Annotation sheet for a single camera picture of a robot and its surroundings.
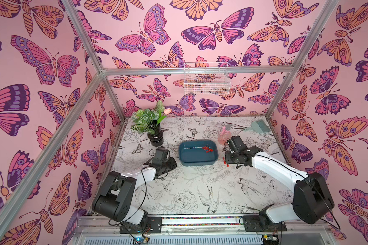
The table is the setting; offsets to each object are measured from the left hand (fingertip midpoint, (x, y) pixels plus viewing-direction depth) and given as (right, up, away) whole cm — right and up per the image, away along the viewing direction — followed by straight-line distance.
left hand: (178, 161), depth 93 cm
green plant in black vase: (-16, +25, -8) cm, 31 cm away
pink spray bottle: (+30, +16, +6) cm, 35 cm away
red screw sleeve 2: (+31, -2, +2) cm, 31 cm away
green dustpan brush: (+59, +22, +20) cm, 66 cm away
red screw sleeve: (+18, +7, +8) cm, 21 cm away
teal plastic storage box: (+8, +4, +8) cm, 12 cm away
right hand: (+28, +3, -5) cm, 29 cm away
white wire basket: (+17, +52, +2) cm, 54 cm away
